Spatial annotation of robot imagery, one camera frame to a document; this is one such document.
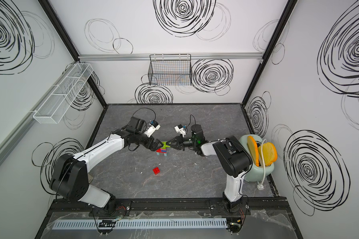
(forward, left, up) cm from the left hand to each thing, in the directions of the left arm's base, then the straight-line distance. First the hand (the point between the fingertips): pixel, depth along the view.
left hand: (157, 141), depth 86 cm
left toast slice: (-10, -48, +13) cm, 51 cm away
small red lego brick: (-14, 0, -10) cm, 17 cm away
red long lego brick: (-5, -2, -3) cm, 6 cm away
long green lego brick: (-4, -5, +1) cm, 6 cm away
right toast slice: (-11, -57, +10) cm, 59 cm away
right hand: (-4, -7, +2) cm, 8 cm away
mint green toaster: (-17, -57, +4) cm, 60 cm away
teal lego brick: (-3, 0, -10) cm, 10 cm away
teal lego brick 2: (-3, -5, -10) cm, 12 cm away
